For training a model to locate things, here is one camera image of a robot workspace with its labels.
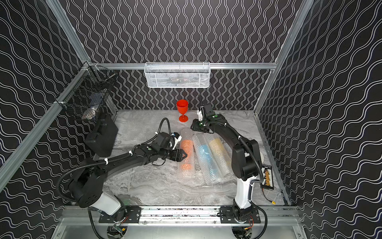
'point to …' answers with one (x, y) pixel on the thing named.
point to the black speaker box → (101, 139)
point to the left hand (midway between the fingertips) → (183, 152)
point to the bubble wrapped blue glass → (211, 171)
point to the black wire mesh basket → (87, 94)
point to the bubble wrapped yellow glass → (221, 153)
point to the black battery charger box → (268, 181)
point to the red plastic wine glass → (182, 105)
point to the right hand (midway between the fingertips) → (194, 126)
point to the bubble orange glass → (187, 167)
